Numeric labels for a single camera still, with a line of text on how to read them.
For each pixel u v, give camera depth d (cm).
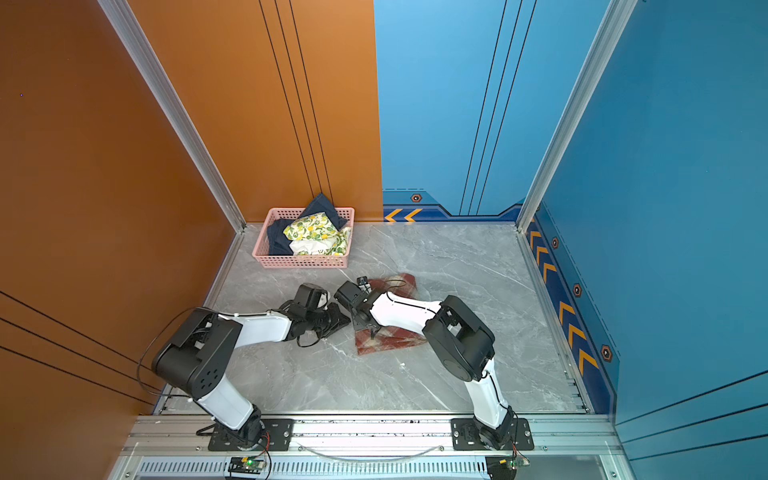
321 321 81
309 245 105
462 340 51
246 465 71
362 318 66
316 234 106
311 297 76
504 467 70
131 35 72
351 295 72
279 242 108
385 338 87
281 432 74
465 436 72
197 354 47
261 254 103
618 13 69
